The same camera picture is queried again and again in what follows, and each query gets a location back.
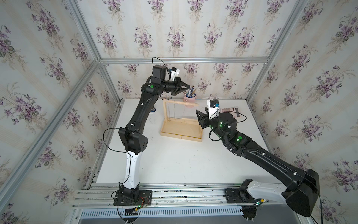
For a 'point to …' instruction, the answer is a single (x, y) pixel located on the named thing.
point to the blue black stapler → (153, 109)
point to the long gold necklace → (184, 110)
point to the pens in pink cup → (189, 93)
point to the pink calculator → (234, 111)
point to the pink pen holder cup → (189, 102)
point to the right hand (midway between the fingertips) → (203, 109)
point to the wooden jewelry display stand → (179, 128)
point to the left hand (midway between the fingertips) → (191, 87)
